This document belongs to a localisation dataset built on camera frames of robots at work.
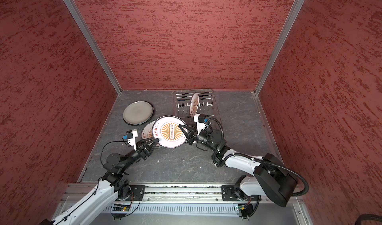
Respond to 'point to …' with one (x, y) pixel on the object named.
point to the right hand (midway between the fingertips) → (178, 128)
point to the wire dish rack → (207, 106)
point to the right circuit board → (244, 210)
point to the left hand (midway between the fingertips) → (160, 142)
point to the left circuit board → (121, 207)
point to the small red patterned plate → (146, 133)
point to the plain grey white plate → (137, 112)
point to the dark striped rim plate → (137, 120)
